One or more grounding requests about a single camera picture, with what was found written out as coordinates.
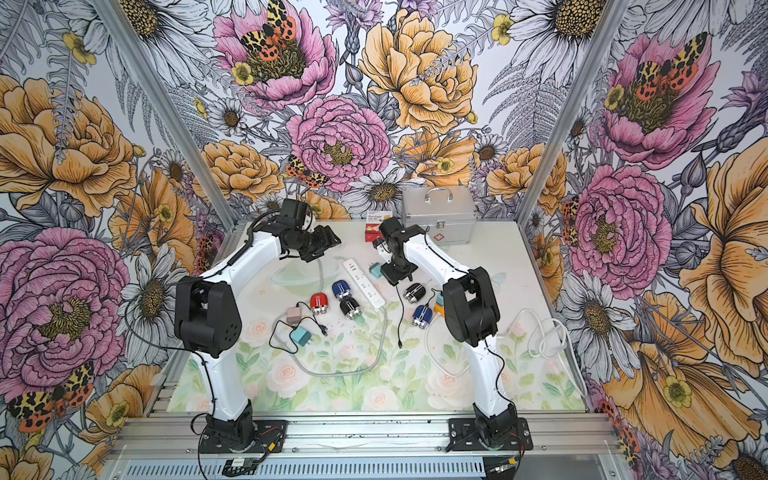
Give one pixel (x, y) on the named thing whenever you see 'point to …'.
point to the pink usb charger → (294, 315)
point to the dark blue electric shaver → (421, 316)
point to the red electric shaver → (319, 303)
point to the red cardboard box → (374, 218)
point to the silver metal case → (446, 212)
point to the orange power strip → (439, 309)
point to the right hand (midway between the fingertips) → (400, 280)
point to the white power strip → (364, 284)
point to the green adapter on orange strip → (440, 299)
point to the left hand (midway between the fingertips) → (332, 252)
